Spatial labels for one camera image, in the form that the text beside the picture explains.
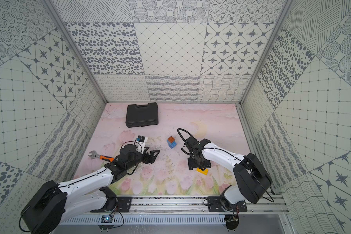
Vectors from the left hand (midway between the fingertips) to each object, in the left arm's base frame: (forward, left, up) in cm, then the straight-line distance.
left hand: (157, 151), depth 82 cm
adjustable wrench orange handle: (+2, +42, -9) cm, 43 cm away
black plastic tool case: (+34, +18, -9) cm, 39 cm away
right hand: (-6, -25, -8) cm, 27 cm away
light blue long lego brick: (+7, -8, -6) cm, 12 cm away
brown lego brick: (+10, -7, -2) cm, 12 cm away
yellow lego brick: (-8, -28, -10) cm, 30 cm away
